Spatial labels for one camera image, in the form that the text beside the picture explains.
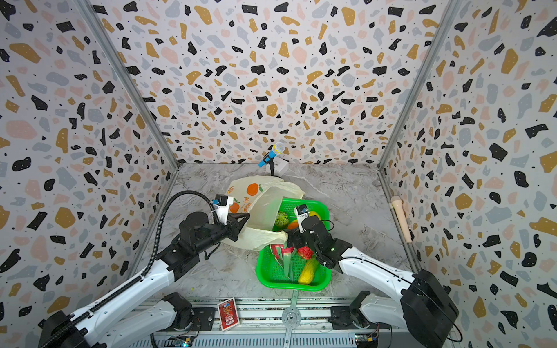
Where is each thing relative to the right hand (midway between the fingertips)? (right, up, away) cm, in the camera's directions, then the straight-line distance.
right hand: (290, 223), depth 82 cm
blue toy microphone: (-6, +30, +10) cm, 32 cm away
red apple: (+6, -11, +2) cm, 13 cm away
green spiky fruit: (-4, 0, +10) cm, 11 cm away
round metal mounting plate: (0, -31, -7) cm, 32 cm away
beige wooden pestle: (+52, +5, +24) cm, 58 cm away
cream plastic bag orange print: (-11, +10, -1) cm, 15 cm away
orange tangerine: (+1, -2, +10) cm, 11 cm away
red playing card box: (-21, -29, -8) cm, 37 cm away
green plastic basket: (-8, -19, +2) cm, 21 cm away
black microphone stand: (-9, +23, +21) cm, 33 cm away
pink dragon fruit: (-3, -11, -1) cm, 12 cm away
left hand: (-14, +5, -9) cm, 18 cm away
